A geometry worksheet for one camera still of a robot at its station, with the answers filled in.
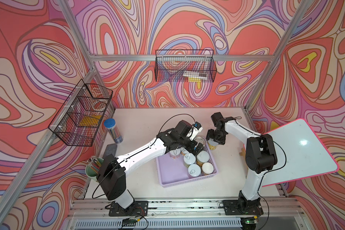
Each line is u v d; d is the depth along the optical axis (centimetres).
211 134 87
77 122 73
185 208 75
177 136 60
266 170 54
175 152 88
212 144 91
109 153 92
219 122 73
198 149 68
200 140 89
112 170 42
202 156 84
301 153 62
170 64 96
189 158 85
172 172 85
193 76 91
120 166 43
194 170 81
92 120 72
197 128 68
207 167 81
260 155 51
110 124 85
